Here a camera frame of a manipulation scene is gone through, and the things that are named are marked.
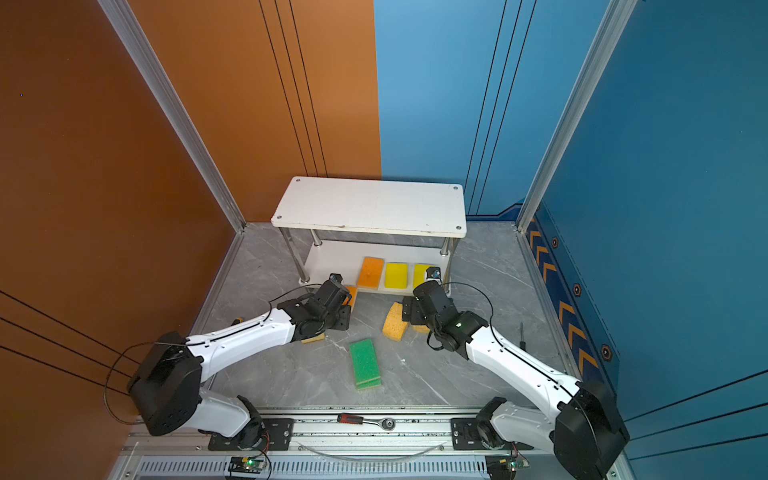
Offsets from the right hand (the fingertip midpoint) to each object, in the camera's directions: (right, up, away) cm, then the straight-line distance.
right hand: (414, 303), depth 82 cm
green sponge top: (-14, -16, -1) cm, 21 cm away
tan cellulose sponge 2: (+2, -9, +6) cm, 11 cm away
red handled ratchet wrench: (-8, -28, -9) cm, 31 cm away
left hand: (-20, -3, +5) cm, 21 cm away
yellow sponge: (-5, +7, +15) cm, 17 cm away
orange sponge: (-13, +8, +14) cm, 21 cm away
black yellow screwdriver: (-54, -7, +9) cm, 55 cm away
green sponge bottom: (-13, -21, -3) cm, 25 cm away
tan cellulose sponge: (-6, -8, +7) cm, 12 cm away
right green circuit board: (+20, -37, -12) cm, 44 cm away
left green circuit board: (-41, -37, -12) cm, 56 cm away
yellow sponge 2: (+3, +7, +14) cm, 16 cm away
